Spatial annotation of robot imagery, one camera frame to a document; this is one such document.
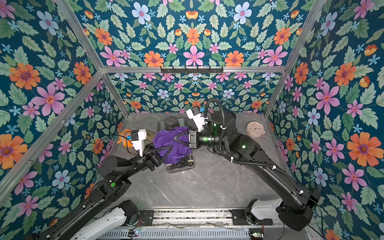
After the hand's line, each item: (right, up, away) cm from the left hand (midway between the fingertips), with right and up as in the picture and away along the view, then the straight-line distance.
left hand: (170, 149), depth 52 cm
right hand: (+3, +6, +2) cm, 7 cm away
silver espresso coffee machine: (-4, +11, +22) cm, 25 cm away
